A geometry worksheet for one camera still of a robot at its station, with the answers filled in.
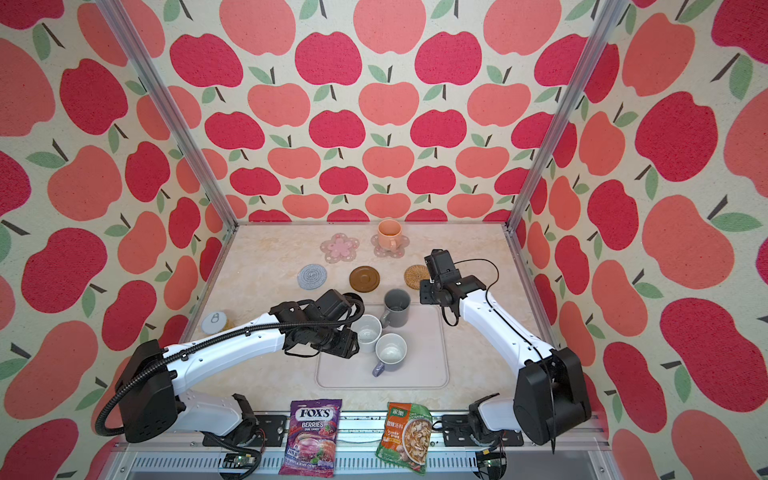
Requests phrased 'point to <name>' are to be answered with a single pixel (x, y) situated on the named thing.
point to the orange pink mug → (389, 234)
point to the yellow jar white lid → (215, 323)
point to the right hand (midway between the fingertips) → (437, 288)
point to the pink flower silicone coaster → (398, 250)
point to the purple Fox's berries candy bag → (310, 449)
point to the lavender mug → (391, 349)
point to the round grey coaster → (311, 277)
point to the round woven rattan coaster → (414, 274)
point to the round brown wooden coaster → (364, 279)
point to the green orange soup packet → (406, 435)
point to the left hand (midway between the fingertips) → (357, 351)
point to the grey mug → (396, 304)
